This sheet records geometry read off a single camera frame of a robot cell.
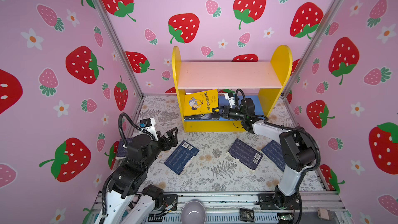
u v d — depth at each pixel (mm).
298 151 496
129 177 431
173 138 587
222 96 819
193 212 703
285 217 704
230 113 784
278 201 663
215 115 838
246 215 687
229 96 817
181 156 881
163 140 563
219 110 838
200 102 880
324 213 693
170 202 730
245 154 898
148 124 550
